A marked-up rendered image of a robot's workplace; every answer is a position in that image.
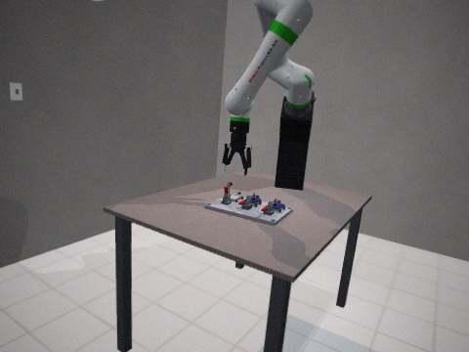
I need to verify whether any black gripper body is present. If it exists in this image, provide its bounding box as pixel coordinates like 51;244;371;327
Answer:
230;133;247;153

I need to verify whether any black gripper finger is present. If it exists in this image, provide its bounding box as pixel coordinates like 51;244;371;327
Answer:
237;146;252;182
222;144;235;178

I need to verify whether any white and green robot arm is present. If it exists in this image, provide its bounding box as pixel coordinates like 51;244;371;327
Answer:
225;0;316;135

